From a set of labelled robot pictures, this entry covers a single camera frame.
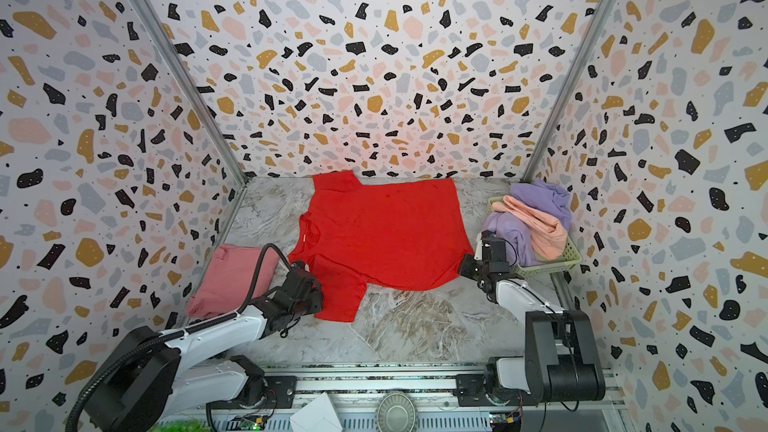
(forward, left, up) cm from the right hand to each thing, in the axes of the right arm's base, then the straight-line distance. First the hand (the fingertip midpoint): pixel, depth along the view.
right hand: (460, 254), depth 92 cm
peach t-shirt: (+5, -28, +3) cm, 29 cm away
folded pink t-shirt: (-6, +73, -7) cm, 73 cm away
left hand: (-11, +42, -4) cm, 44 cm away
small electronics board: (-43, +52, -6) cm, 68 cm away
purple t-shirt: (+18, -27, +7) cm, 33 cm away
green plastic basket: (+1, -36, -3) cm, 36 cm away
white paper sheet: (-41, +36, -2) cm, 55 cm away
